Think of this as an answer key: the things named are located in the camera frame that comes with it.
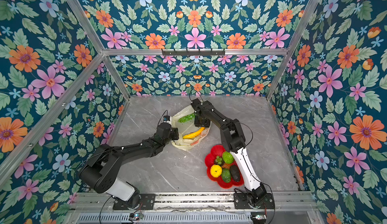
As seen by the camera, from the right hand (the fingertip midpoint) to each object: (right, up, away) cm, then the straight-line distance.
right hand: (201, 124), depth 102 cm
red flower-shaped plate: (+9, -15, -12) cm, 21 cm away
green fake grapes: (-10, +4, +1) cm, 11 cm away
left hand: (-13, +1, -12) cm, 17 cm away
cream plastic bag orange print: (-9, -2, -1) cm, 9 cm away
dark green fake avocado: (+14, -24, -25) cm, 37 cm away
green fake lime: (+16, -17, -19) cm, 30 cm away
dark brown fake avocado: (+19, -23, -24) cm, 38 cm away
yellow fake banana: (-5, -6, -6) cm, 9 cm away
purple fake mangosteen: (+11, -18, -20) cm, 29 cm away
